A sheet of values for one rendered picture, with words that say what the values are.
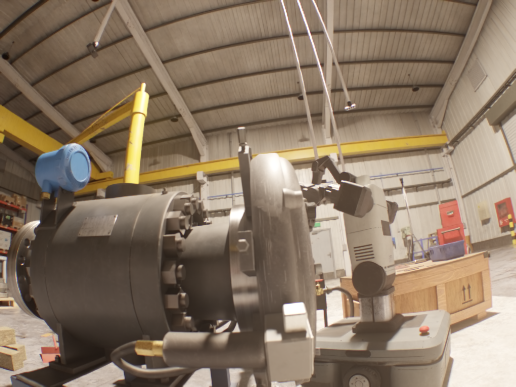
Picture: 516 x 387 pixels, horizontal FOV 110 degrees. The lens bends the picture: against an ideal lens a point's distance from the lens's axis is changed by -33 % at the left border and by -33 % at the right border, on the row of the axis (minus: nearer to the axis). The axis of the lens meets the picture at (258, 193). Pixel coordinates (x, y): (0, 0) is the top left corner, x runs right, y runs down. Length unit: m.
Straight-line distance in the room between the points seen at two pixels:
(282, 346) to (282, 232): 0.23
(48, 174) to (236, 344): 0.81
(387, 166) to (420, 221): 2.99
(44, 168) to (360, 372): 1.38
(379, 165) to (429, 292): 11.41
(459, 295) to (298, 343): 1.65
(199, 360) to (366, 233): 0.89
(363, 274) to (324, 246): 10.42
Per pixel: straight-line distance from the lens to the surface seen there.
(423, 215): 13.13
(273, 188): 0.61
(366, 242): 1.20
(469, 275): 2.09
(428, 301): 1.88
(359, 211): 1.06
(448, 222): 4.67
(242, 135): 0.72
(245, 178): 0.72
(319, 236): 11.64
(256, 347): 0.51
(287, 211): 0.58
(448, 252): 2.17
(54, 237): 0.94
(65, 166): 0.96
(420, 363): 1.08
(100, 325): 0.86
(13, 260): 1.19
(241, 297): 0.72
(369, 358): 1.11
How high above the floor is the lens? 0.59
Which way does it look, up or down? 17 degrees up
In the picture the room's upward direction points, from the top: 5 degrees counter-clockwise
